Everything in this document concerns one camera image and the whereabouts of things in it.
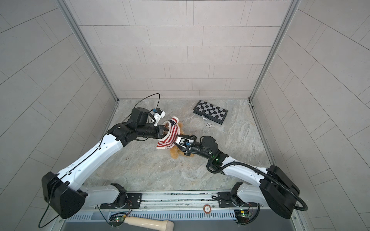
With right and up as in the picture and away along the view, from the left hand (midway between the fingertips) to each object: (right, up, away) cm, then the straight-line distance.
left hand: (173, 131), depth 71 cm
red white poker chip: (+17, -37, -1) cm, 41 cm away
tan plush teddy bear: (0, -11, +5) cm, 12 cm away
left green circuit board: (-25, -39, -6) cm, 47 cm away
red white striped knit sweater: (-2, -5, -3) cm, 6 cm away
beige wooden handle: (-8, -39, -8) cm, 41 cm away
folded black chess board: (+25, +9, +34) cm, 43 cm away
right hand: (+1, -4, 0) cm, 4 cm away
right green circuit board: (+33, -40, -3) cm, 52 cm away
